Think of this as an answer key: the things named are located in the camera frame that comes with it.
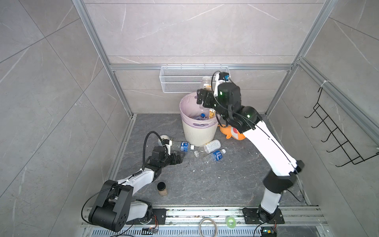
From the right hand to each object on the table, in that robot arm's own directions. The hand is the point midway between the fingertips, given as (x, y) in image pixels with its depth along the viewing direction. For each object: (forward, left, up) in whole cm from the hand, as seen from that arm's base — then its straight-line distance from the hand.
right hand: (205, 93), depth 65 cm
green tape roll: (-44, -10, -46) cm, 64 cm away
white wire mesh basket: (+33, +10, -13) cm, 37 cm away
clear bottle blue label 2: (-10, -8, -41) cm, 43 cm away
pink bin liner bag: (+17, +8, -25) cm, 32 cm away
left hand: (-8, +15, -37) cm, 41 cm away
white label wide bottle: (-4, -4, -40) cm, 41 cm away
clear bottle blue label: (-2, +13, -41) cm, 43 cm away
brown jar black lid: (-29, +23, -35) cm, 51 cm away
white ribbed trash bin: (+5, +2, -34) cm, 34 cm away
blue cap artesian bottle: (+15, 0, -31) cm, 34 cm away
